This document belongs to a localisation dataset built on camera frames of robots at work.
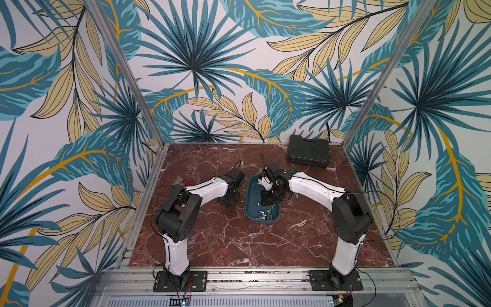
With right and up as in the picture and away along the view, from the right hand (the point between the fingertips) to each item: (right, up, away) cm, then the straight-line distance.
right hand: (265, 201), depth 90 cm
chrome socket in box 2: (0, -7, 0) cm, 7 cm away
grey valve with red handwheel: (-43, +9, +9) cm, 45 cm away
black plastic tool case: (+25, +25, +26) cm, 44 cm away
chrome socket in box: (+2, -5, +1) cm, 5 cm away
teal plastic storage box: (-5, -5, +2) cm, 7 cm away
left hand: (-17, -2, +4) cm, 18 cm away
